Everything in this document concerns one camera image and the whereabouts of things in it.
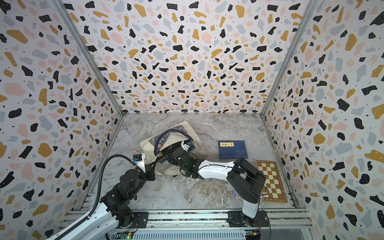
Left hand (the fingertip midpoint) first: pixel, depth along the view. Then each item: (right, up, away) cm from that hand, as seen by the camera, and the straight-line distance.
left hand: (158, 162), depth 79 cm
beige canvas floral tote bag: (0, +7, +1) cm, 7 cm away
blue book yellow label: (+44, +4, +19) cm, 48 cm away
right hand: (+6, +3, +6) cm, 9 cm away
